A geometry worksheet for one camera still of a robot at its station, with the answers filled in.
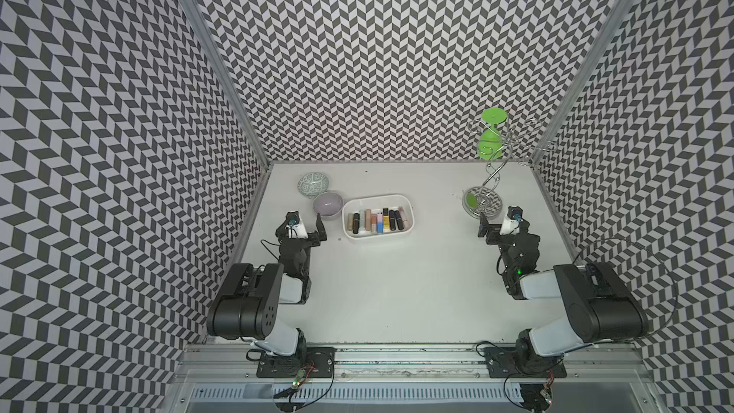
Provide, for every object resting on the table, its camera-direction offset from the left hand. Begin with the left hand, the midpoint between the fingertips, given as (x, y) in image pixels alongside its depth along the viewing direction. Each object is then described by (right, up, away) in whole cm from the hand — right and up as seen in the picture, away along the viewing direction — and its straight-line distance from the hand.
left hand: (304, 216), depth 90 cm
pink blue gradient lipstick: (+24, -3, +8) cm, 25 cm away
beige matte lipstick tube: (+20, -2, +9) cm, 22 cm away
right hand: (+61, 0, 0) cm, 61 cm away
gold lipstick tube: (+14, -3, +9) cm, 17 cm away
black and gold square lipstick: (+26, -2, +9) cm, 28 cm away
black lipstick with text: (+31, -2, +9) cm, 32 cm away
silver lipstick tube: (+18, -2, +9) cm, 20 cm away
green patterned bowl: (-2, +11, +19) cm, 22 cm away
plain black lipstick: (+28, -1, +9) cm, 30 cm away
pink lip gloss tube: (+33, -1, +11) cm, 34 cm away
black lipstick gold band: (+16, -3, +9) cm, 18 cm away
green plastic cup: (+60, +25, +2) cm, 65 cm away
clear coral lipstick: (+22, -4, +8) cm, 24 cm away
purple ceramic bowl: (+6, +3, +9) cm, 12 cm away
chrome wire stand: (+61, +5, +12) cm, 63 cm away
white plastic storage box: (+23, +3, +12) cm, 26 cm away
